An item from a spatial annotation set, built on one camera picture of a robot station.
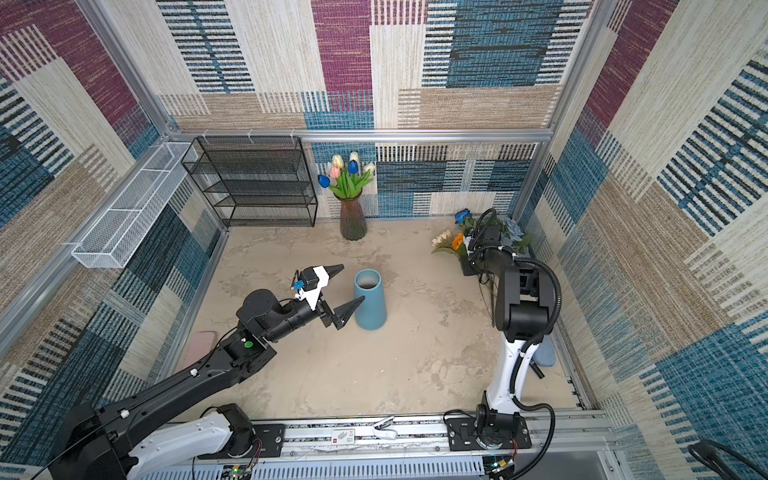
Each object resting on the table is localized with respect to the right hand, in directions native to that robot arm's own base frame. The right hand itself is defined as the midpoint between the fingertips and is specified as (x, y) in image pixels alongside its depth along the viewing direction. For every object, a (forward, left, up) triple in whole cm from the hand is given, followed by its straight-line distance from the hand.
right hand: (471, 266), depth 104 cm
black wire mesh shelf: (+31, +76, +15) cm, 84 cm away
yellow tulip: (+21, +43, +29) cm, 56 cm away
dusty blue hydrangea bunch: (+7, -14, +8) cm, 17 cm away
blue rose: (+22, 0, +3) cm, 22 cm away
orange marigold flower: (+10, +3, +2) cm, 11 cm away
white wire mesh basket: (-12, +93, +32) cm, 99 cm away
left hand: (-23, +37, +30) cm, 53 cm away
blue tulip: (+16, +48, +26) cm, 56 cm away
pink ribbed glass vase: (+15, +40, +7) cm, 44 cm away
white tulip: (+27, +34, +23) cm, 49 cm away
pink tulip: (+16, +43, +29) cm, 55 cm away
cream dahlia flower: (+10, +9, +2) cm, 13 cm away
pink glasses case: (-24, +85, -2) cm, 89 cm away
